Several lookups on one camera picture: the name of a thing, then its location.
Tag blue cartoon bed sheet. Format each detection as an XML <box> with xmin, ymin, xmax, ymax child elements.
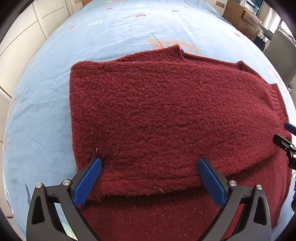
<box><xmin>2</xmin><ymin>1</ymin><xmax>295</xmax><ymax>232</ymax></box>

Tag black chair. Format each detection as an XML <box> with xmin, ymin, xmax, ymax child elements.
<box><xmin>264</xmin><ymin>29</ymin><xmax>295</xmax><ymax>87</ymax></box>

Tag dark red knitted sweater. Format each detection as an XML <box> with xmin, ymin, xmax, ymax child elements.
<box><xmin>70</xmin><ymin>45</ymin><xmax>292</xmax><ymax>240</ymax></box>

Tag white wardrobe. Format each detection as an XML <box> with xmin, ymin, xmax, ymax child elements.
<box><xmin>1</xmin><ymin>1</ymin><xmax>83</xmax><ymax>142</ymax></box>

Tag wooden nightstand drawers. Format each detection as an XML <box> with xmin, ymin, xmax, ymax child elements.
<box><xmin>223</xmin><ymin>1</ymin><xmax>262</xmax><ymax>42</ymax></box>

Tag wall socket plate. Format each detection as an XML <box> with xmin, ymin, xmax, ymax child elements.
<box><xmin>215</xmin><ymin>1</ymin><xmax>225</xmax><ymax>8</ymax></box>

